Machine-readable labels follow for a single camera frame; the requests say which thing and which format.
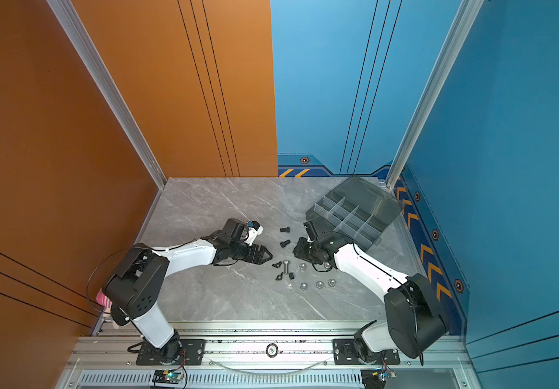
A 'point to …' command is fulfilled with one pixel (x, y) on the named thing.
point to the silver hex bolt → (286, 267)
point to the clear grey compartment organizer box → (359, 208)
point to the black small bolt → (291, 275)
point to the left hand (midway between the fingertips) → (266, 253)
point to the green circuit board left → (164, 376)
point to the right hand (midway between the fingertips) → (294, 252)
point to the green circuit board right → (373, 378)
